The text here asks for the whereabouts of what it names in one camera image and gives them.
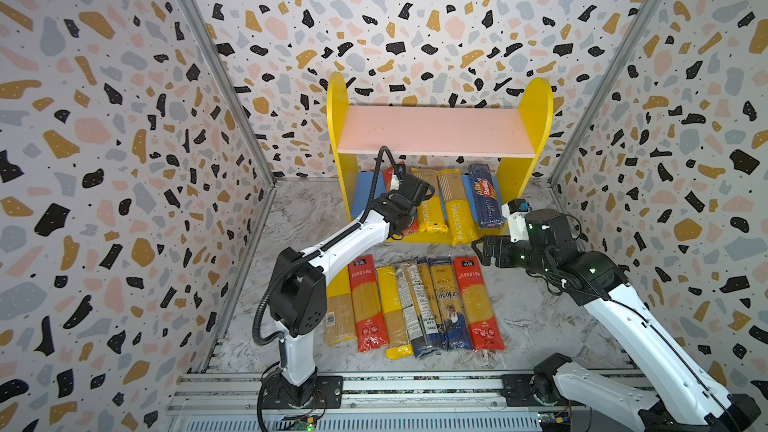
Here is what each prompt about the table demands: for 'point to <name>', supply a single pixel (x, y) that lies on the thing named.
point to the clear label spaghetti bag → (418, 310)
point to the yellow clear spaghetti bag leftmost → (340, 322)
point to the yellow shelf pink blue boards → (479, 159)
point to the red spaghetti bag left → (369, 320)
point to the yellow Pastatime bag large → (431, 211)
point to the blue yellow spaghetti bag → (440, 340)
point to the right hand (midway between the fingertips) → (484, 238)
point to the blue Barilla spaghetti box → (487, 203)
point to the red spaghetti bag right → (484, 330)
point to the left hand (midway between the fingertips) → (401, 194)
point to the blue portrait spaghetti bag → (456, 325)
